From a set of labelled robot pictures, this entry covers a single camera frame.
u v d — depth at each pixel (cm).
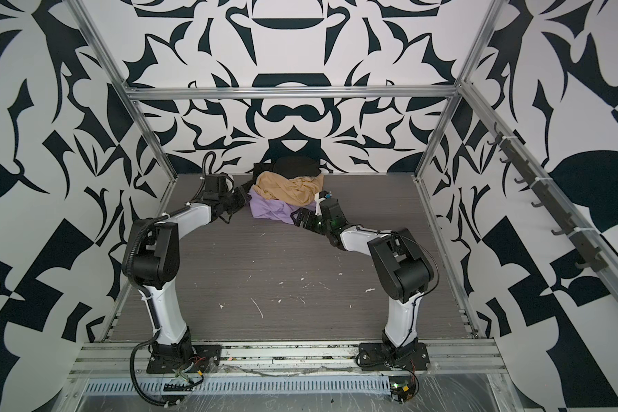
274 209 104
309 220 85
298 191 108
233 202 89
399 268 51
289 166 114
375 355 74
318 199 89
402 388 71
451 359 76
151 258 54
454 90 91
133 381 69
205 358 73
